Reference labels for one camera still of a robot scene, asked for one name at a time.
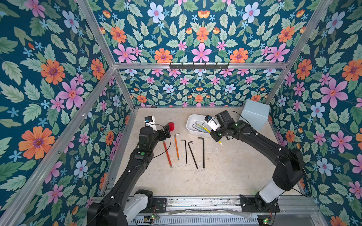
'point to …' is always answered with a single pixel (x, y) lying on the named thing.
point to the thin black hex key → (185, 150)
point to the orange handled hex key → (177, 152)
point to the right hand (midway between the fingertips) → (212, 131)
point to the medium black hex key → (192, 153)
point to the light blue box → (256, 114)
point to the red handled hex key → (167, 154)
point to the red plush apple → (171, 126)
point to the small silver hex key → (196, 128)
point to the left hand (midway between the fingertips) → (163, 125)
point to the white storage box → (197, 119)
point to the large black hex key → (203, 165)
